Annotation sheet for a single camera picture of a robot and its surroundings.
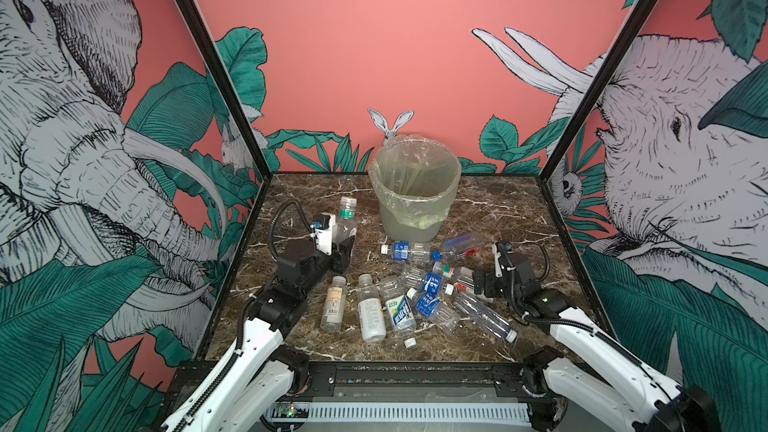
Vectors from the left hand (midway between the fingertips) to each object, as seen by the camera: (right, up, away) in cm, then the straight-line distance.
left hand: (345, 232), depth 74 cm
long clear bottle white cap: (+38, -25, +8) cm, 46 cm away
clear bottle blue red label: (+36, -8, +26) cm, 45 cm away
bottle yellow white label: (-5, -25, +9) cm, 27 cm away
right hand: (+38, -12, +10) cm, 41 cm away
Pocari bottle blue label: (+20, -9, +22) cm, 31 cm away
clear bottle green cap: (+1, +2, -3) cm, 4 cm away
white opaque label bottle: (+6, -22, +6) cm, 24 cm away
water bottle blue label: (+20, -15, +12) cm, 27 cm away
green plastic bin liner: (+20, +15, +29) cm, 39 cm away
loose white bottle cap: (+17, -30, +3) cm, 34 cm away
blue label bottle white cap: (+21, -21, +8) cm, 31 cm away
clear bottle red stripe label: (+34, -16, +17) cm, 41 cm away
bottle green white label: (+15, -24, +5) cm, 29 cm away
